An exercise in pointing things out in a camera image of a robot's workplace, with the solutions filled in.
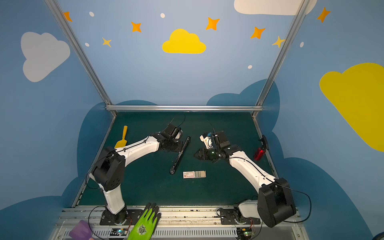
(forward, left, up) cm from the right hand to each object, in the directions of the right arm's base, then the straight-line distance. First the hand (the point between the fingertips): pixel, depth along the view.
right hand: (198, 154), depth 82 cm
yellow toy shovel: (+13, +54, -14) cm, 57 cm away
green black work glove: (-34, +24, -12) cm, 43 cm away
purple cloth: (-37, +54, -13) cm, 67 cm away
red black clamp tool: (+7, -38, -5) cm, 39 cm away
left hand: (+8, +9, -6) cm, 13 cm away
